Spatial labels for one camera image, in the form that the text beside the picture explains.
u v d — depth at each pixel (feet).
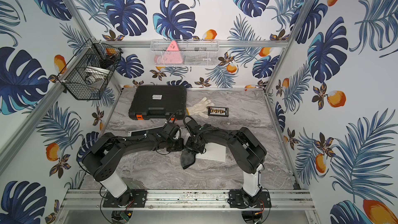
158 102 3.49
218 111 3.49
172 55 2.93
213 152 2.95
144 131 3.23
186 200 2.46
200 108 3.60
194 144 2.57
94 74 2.62
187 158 2.81
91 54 2.93
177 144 2.69
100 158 1.52
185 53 3.09
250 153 1.61
